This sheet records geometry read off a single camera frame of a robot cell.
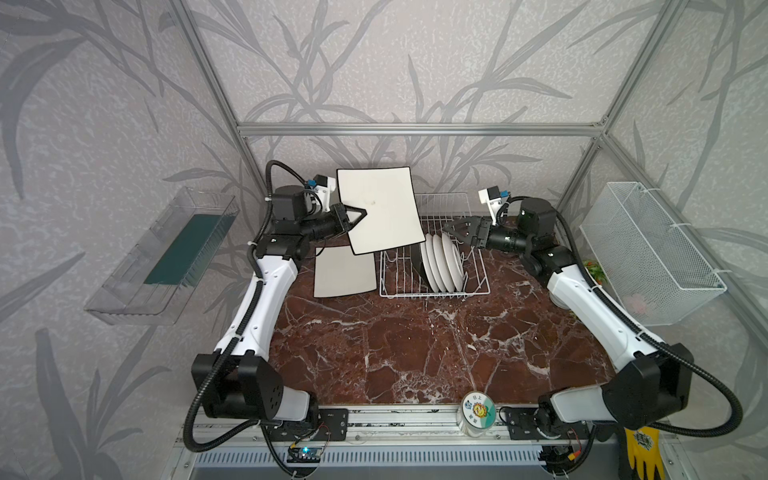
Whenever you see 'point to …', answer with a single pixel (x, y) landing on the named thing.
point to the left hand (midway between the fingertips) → (369, 204)
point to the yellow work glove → (652, 458)
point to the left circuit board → (303, 455)
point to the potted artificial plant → (595, 271)
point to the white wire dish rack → (399, 279)
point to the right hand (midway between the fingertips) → (452, 221)
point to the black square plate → (417, 262)
